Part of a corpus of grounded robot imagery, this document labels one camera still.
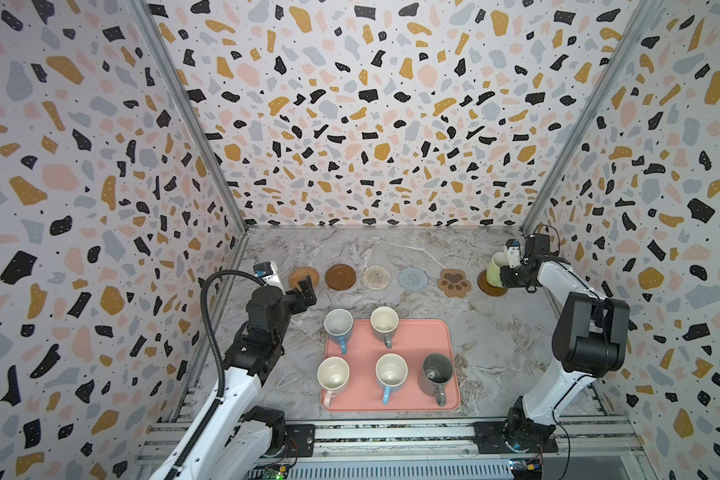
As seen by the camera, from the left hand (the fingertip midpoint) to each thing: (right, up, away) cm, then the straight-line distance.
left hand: (297, 277), depth 76 cm
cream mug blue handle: (+24, -27, +8) cm, 37 cm away
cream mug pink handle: (+8, -27, +6) cm, 29 cm away
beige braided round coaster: (+20, -2, +31) cm, 36 cm away
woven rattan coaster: (-7, -1, +31) cm, 32 cm away
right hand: (+63, +1, +21) cm, 66 cm away
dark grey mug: (+37, -26, +6) cm, 46 cm away
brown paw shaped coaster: (+48, -5, +31) cm, 57 cm away
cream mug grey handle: (+22, -14, +14) cm, 30 cm away
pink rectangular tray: (+32, -20, +17) cm, 41 cm away
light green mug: (+58, -1, +23) cm, 63 cm away
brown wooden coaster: (+59, -6, +27) cm, 65 cm away
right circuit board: (+56, -46, -4) cm, 73 cm away
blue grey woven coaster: (+33, -3, +31) cm, 45 cm away
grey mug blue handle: (+9, -15, +14) cm, 22 cm away
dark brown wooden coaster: (+7, -2, +31) cm, 31 cm away
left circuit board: (-4, -46, -6) cm, 46 cm away
